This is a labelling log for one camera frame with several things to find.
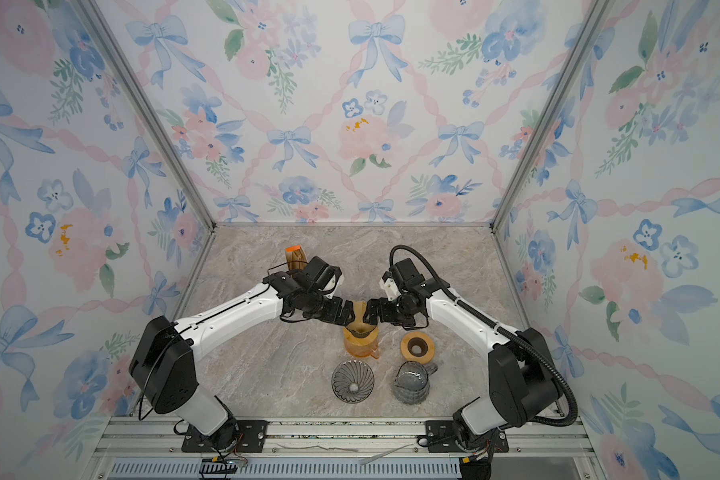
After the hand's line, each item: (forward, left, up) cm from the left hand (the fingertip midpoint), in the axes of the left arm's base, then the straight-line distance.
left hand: (343, 313), depth 82 cm
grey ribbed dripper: (-15, -3, -10) cm, 18 cm away
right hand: (0, -9, -3) cm, 10 cm away
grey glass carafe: (-15, -19, -12) cm, 27 cm away
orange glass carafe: (-8, -5, -4) cm, 10 cm away
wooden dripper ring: (-5, -21, -11) cm, 25 cm away
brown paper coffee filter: (-4, -4, -2) cm, 6 cm away
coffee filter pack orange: (+22, +17, -4) cm, 28 cm away
